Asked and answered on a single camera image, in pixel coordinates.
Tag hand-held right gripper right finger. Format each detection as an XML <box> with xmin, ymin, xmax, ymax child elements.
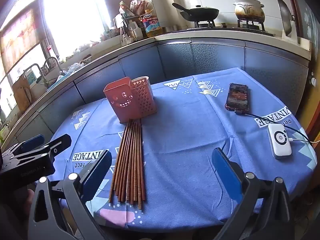
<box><xmin>211</xmin><ymin>147</ymin><xmax>293</xmax><ymax>240</ymax></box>

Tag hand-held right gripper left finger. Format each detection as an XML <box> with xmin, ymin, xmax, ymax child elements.
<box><xmin>27</xmin><ymin>149</ymin><xmax>113</xmax><ymax>240</ymax></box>

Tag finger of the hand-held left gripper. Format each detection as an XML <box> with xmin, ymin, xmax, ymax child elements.
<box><xmin>2</xmin><ymin>133</ymin><xmax>72</xmax><ymax>165</ymax></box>
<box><xmin>10</xmin><ymin>134</ymin><xmax>45</xmax><ymax>156</ymax></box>

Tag row of wooden chopsticks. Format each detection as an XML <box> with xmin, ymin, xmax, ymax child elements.
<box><xmin>108</xmin><ymin>119</ymin><xmax>147</xmax><ymax>210</ymax></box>

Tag pink plastic utensil holder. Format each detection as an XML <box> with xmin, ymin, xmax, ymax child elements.
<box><xmin>103</xmin><ymin>76</ymin><xmax>158</xmax><ymax>125</ymax></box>

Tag brown cardboard box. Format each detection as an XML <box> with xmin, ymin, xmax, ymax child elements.
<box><xmin>12</xmin><ymin>76</ymin><xmax>33</xmax><ymax>112</ymax></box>

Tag blue printed tablecloth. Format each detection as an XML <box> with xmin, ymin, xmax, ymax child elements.
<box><xmin>51</xmin><ymin>67</ymin><xmax>318</xmax><ymax>233</ymax></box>

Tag white power bank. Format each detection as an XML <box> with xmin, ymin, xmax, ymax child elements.
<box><xmin>267</xmin><ymin>123</ymin><xmax>293</xmax><ymax>159</ymax></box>

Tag chrome kitchen faucet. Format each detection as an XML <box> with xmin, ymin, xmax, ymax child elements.
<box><xmin>43</xmin><ymin>56</ymin><xmax>62</xmax><ymax>72</ymax></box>
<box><xmin>23</xmin><ymin>63</ymin><xmax>48</xmax><ymax>88</ymax></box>

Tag smartphone in red case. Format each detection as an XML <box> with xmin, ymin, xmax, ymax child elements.
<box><xmin>224</xmin><ymin>83</ymin><xmax>251</xmax><ymax>112</ymax></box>

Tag blue kitchen counter cabinet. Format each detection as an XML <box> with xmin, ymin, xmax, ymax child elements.
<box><xmin>0</xmin><ymin>34</ymin><xmax>312</xmax><ymax>153</ymax></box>

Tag kitchen window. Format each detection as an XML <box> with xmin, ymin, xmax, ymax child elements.
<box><xmin>0</xmin><ymin>0</ymin><xmax>152</xmax><ymax>120</ymax></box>

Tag white plastic bottle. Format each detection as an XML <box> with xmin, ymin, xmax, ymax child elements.
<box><xmin>127</xmin><ymin>21</ymin><xmax>143</xmax><ymax>40</ymax></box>

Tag gas stove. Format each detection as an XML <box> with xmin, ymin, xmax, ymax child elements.
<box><xmin>172</xmin><ymin>19</ymin><xmax>276</xmax><ymax>37</ymax></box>

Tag cooking oil bottle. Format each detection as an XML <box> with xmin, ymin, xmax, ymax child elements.
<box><xmin>142</xmin><ymin>9</ymin><xmax>162</xmax><ymax>39</ymax></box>

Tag snack bags on rack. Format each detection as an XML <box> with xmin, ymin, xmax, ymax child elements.
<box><xmin>119</xmin><ymin>0</ymin><xmax>153</xmax><ymax>17</ymax></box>

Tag black frying pan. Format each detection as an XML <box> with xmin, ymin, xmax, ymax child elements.
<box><xmin>172</xmin><ymin>2</ymin><xmax>220</xmax><ymax>22</ymax></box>

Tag white clay pot with lid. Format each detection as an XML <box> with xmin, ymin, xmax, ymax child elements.
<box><xmin>232</xmin><ymin>0</ymin><xmax>265</xmax><ymax>23</ymax></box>

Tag metal wok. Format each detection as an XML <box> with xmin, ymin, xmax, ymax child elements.
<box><xmin>276</xmin><ymin>0</ymin><xmax>296</xmax><ymax>37</ymax></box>

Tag black charging cable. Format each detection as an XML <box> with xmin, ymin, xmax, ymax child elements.
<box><xmin>235</xmin><ymin>110</ymin><xmax>311</xmax><ymax>142</ymax></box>

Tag white charging cable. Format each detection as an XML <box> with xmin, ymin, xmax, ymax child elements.
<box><xmin>287</xmin><ymin>136</ymin><xmax>312</xmax><ymax>144</ymax></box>

